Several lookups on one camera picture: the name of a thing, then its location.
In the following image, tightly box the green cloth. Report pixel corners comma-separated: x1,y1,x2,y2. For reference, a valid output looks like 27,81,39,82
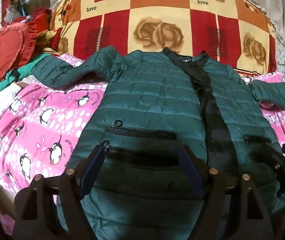
0,52,58,100

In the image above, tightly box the pink penguin blanket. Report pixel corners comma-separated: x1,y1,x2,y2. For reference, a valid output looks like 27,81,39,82
0,54,285,205

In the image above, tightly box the checkered rose print quilt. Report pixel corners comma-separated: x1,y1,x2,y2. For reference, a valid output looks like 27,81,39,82
50,0,278,76

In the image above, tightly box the green quilted jacket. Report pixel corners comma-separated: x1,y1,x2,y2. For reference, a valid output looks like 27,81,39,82
31,46,285,240

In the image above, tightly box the yellow red floral cloth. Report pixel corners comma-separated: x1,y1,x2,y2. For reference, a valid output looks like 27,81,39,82
35,29,59,53

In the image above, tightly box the red heart pillow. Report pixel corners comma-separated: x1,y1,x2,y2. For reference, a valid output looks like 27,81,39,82
0,20,39,85

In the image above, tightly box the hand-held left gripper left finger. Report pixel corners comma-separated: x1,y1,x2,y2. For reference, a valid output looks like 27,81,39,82
12,145,106,240

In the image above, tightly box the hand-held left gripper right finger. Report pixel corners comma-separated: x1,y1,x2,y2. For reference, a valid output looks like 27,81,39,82
178,145,274,240

